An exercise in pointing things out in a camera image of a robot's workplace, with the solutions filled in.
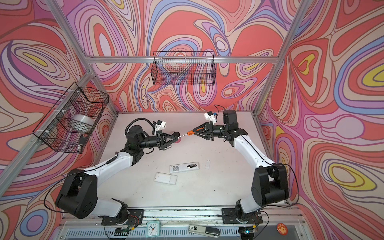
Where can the orange handled screwdriver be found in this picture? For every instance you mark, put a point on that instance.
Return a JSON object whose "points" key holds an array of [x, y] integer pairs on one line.
{"points": [[190, 133]]}

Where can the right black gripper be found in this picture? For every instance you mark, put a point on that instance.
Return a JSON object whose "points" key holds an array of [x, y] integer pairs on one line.
{"points": [[208, 126]]}

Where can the black silver stapler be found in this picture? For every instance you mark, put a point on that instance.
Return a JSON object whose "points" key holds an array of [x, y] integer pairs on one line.
{"points": [[204, 231]]}

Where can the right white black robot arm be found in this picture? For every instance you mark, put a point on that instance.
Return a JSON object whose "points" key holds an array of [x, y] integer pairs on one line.
{"points": [[270, 183]]}

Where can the white rectangular plastic tray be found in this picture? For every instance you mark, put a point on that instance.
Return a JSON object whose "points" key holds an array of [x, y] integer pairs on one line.
{"points": [[165, 178]]}

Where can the black wire basket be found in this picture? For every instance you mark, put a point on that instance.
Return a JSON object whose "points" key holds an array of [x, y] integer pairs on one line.
{"points": [[57, 134], [184, 68]]}

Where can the small teal alarm clock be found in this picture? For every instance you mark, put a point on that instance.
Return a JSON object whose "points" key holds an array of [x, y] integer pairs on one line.
{"points": [[153, 229]]}

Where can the black wire basket back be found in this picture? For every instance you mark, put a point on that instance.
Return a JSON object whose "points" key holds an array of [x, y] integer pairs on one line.
{"points": [[184, 68]]}

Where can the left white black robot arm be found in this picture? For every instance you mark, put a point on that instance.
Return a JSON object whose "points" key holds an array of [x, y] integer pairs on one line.
{"points": [[78, 195]]}

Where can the red round sticker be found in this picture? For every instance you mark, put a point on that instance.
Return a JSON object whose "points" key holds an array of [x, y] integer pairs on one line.
{"points": [[282, 229]]}

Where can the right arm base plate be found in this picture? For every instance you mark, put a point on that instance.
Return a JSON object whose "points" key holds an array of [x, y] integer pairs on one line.
{"points": [[237, 216]]}

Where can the black wire basket left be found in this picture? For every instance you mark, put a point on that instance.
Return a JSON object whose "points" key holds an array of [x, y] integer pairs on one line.
{"points": [[57, 134]]}

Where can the white remote control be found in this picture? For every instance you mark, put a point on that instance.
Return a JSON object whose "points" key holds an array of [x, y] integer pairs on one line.
{"points": [[186, 167]]}

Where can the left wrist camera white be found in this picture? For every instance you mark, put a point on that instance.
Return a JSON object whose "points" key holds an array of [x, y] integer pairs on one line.
{"points": [[160, 125]]}

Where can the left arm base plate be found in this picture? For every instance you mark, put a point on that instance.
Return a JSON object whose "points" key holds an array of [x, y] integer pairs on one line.
{"points": [[129, 217]]}

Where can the white roll in basket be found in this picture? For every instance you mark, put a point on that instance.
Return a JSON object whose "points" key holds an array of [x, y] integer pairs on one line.
{"points": [[81, 124]]}

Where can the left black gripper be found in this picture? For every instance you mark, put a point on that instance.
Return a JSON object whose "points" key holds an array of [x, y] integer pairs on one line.
{"points": [[159, 139]]}

